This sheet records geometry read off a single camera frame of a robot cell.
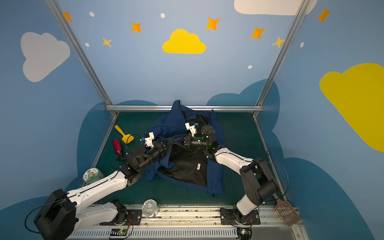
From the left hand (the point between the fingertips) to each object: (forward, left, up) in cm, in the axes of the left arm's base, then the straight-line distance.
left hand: (173, 138), depth 73 cm
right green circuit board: (-36, -36, -30) cm, 59 cm away
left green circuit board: (-36, +26, -29) cm, 54 cm away
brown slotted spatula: (-27, -60, -27) cm, 71 cm away
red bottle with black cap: (+11, +41, -24) cm, 49 cm away
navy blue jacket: (0, -5, -25) cm, 26 cm away
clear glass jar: (-26, +12, -22) cm, 36 cm away
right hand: (0, 0, -2) cm, 2 cm away
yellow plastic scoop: (+18, +38, -26) cm, 50 cm away
